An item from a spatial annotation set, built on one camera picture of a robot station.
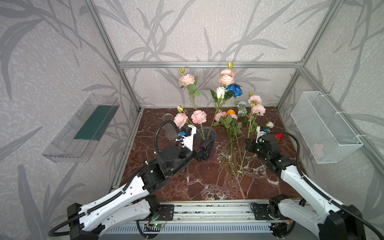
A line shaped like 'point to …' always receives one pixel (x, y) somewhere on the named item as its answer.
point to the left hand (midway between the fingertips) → (209, 134)
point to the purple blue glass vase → (204, 141)
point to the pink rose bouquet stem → (229, 119)
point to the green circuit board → (158, 225)
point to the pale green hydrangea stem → (242, 110)
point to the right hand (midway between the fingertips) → (244, 135)
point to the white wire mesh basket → (328, 136)
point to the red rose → (279, 136)
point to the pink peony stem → (198, 117)
